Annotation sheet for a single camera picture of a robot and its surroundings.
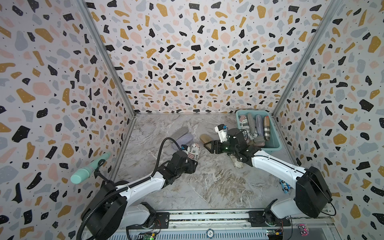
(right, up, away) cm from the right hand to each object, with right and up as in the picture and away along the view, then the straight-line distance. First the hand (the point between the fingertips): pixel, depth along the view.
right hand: (210, 144), depth 81 cm
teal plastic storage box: (+39, 0, +9) cm, 40 cm away
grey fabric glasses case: (-20, +6, +26) cm, 33 cm away
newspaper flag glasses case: (+23, +12, +16) cm, 30 cm away
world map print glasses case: (+17, -13, +10) cm, 24 cm away
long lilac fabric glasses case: (-18, 0, +22) cm, 28 cm away
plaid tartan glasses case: (+36, +9, +11) cm, 39 cm away
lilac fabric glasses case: (+33, +11, +15) cm, 38 cm away
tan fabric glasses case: (-2, +2, +24) cm, 24 cm away
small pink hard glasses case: (+32, -1, +17) cm, 36 cm away
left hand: (-7, -10, +4) cm, 13 cm away
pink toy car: (+44, -39, -11) cm, 59 cm away
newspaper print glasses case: (-9, -5, +6) cm, 12 cm away
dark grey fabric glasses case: (+26, +12, +11) cm, 31 cm away
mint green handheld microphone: (-48, -8, -27) cm, 56 cm away
